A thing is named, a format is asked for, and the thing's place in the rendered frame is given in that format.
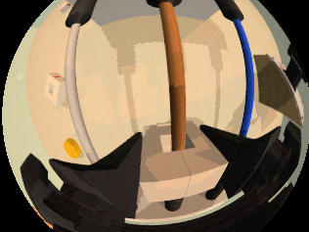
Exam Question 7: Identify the orange short cylinder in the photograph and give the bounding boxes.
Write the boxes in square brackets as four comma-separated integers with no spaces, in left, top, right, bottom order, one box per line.
[64,138,82,159]

